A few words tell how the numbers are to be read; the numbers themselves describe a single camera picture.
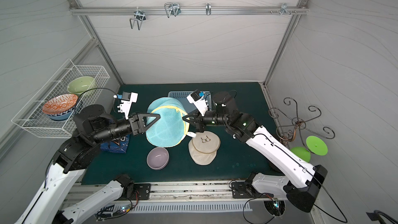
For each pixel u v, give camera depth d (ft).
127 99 1.61
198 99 1.72
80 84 2.40
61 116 1.87
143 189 2.44
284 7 2.51
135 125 1.54
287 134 2.29
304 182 1.24
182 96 3.53
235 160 2.69
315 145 1.82
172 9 2.50
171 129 1.86
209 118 1.75
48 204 1.20
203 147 2.71
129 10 2.59
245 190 2.16
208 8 2.37
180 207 2.31
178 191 2.47
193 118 1.94
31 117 1.85
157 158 2.74
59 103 2.06
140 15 2.57
